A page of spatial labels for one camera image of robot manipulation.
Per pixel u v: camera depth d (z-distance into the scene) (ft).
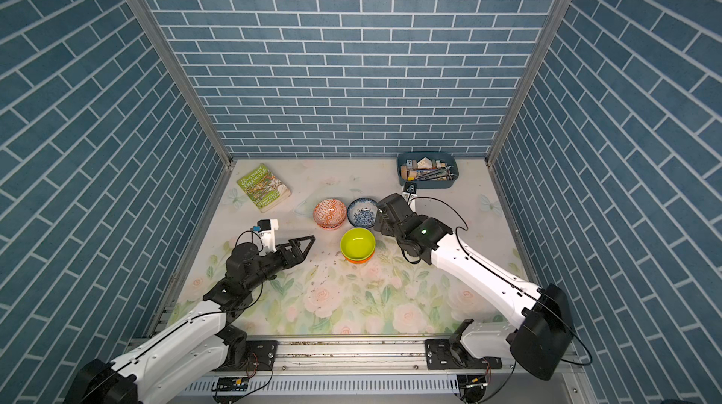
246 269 2.03
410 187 2.24
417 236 1.78
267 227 2.41
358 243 3.00
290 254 2.32
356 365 2.42
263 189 3.54
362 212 3.25
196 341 1.73
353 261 2.85
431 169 3.78
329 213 3.25
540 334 1.26
